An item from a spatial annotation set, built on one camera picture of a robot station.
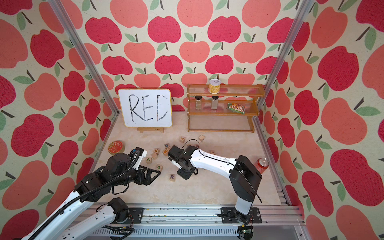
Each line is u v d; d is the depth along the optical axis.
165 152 0.95
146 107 0.98
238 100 1.15
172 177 0.84
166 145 0.98
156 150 0.96
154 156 0.95
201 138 1.04
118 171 0.52
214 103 0.99
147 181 0.59
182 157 0.59
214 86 0.88
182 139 1.01
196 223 0.73
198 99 0.96
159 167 0.88
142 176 0.59
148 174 0.60
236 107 0.96
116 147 0.98
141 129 1.06
